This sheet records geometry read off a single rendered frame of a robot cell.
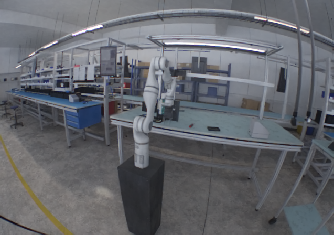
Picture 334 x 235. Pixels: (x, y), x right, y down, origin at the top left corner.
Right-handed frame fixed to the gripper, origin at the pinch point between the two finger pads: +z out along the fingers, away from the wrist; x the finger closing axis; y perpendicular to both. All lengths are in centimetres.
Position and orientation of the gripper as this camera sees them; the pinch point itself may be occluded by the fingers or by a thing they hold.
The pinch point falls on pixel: (166, 125)
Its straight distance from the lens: 126.6
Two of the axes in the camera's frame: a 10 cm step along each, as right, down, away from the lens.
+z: -0.6, 9.8, 2.1
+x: -9.3, -1.3, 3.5
